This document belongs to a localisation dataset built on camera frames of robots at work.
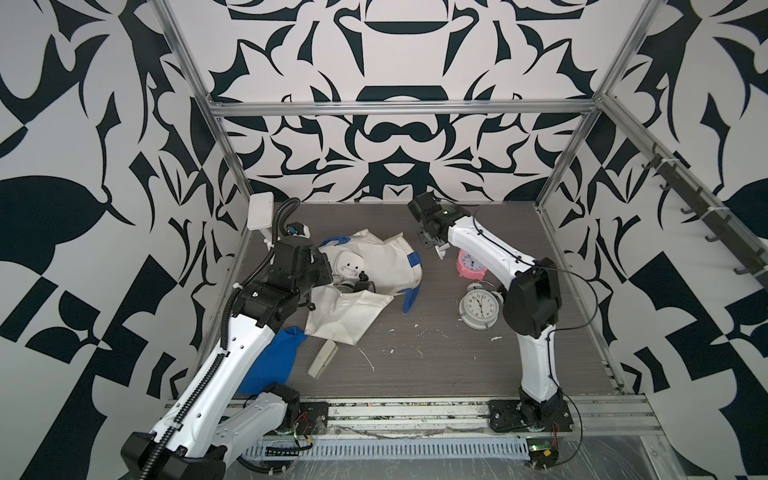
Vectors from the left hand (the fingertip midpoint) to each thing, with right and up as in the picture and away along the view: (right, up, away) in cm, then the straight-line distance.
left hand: (319, 254), depth 74 cm
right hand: (+32, +7, +19) cm, 37 cm away
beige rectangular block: (0, -28, +6) cm, 29 cm away
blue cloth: (-14, -29, +7) cm, 33 cm away
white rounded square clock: (+4, -5, +21) cm, 22 cm away
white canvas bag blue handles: (+19, -6, +19) cm, 28 cm away
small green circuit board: (+53, -47, -3) cm, 71 cm away
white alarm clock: (+44, -16, +15) cm, 49 cm away
